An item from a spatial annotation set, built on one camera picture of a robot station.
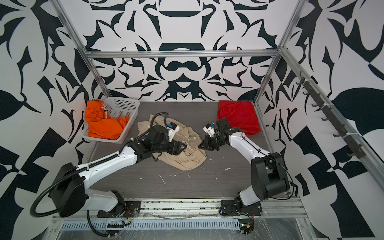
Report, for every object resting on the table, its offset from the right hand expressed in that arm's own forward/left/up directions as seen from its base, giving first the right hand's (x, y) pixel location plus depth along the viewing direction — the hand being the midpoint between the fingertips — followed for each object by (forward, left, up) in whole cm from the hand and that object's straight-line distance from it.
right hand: (201, 146), depth 83 cm
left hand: (0, +9, +5) cm, 11 cm away
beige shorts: (-3, +6, -8) cm, 10 cm away
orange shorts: (+16, +62, -1) cm, 64 cm away
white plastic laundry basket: (+36, +53, -6) cm, 64 cm away
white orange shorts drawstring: (+28, +63, -1) cm, 69 cm away
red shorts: (+31, -31, -11) cm, 45 cm away
